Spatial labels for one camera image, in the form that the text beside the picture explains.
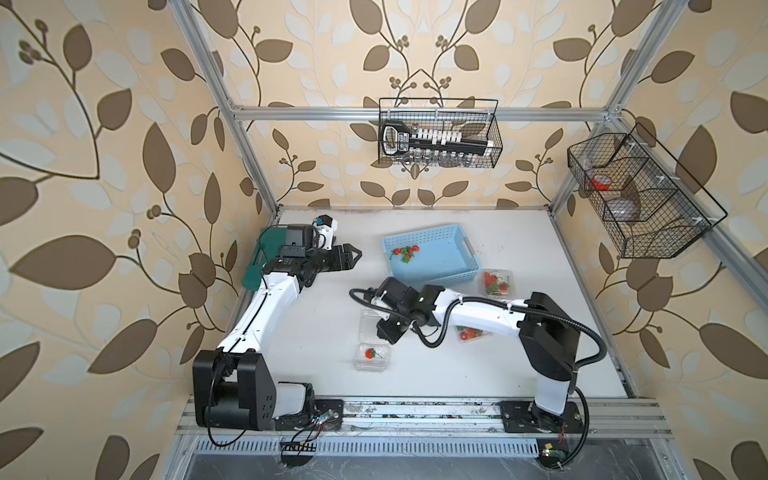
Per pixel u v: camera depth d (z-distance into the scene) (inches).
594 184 32.5
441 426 29.0
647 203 29.0
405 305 25.6
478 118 35.9
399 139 33.2
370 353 32.7
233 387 15.9
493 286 38.3
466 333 34.1
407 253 41.6
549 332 19.7
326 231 29.7
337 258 28.5
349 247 29.9
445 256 41.6
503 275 38.4
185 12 28.1
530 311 18.8
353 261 30.2
